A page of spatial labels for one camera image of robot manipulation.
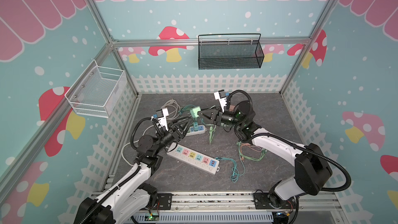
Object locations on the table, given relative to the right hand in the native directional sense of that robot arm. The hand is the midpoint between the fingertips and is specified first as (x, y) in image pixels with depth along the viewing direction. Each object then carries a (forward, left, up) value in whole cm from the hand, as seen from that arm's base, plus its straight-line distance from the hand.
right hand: (199, 113), depth 66 cm
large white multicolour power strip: (-8, +4, -31) cm, 32 cm away
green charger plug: (0, +2, +1) cm, 2 cm away
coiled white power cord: (+30, +20, -34) cm, 49 cm away
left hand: (-4, +3, -2) cm, 5 cm away
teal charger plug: (+10, +3, -27) cm, 29 cm away
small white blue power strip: (+11, 0, -31) cm, 33 cm away
